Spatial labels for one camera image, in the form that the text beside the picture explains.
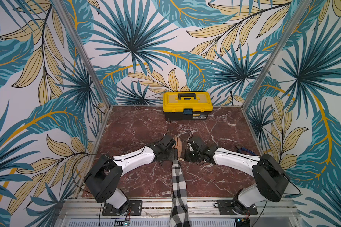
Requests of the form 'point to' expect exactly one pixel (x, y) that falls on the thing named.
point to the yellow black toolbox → (187, 105)
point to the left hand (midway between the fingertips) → (171, 156)
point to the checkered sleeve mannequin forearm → (179, 216)
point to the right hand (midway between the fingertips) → (182, 156)
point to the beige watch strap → (181, 159)
